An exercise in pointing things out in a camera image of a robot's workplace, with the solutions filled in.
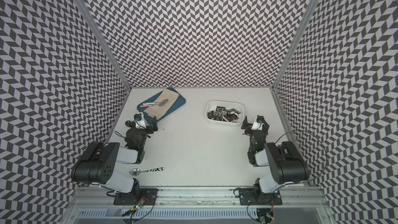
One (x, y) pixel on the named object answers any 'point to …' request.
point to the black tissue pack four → (236, 111)
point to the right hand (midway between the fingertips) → (254, 119)
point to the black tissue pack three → (228, 117)
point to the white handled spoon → (160, 103)
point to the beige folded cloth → (157, 111)
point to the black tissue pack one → (218, 111)
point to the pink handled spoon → (145, 105)
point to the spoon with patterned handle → (137, 171)
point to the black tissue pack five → (218, 117)
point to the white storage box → (224, 112)
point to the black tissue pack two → (210, 115)
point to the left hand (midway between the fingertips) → (147, 117)
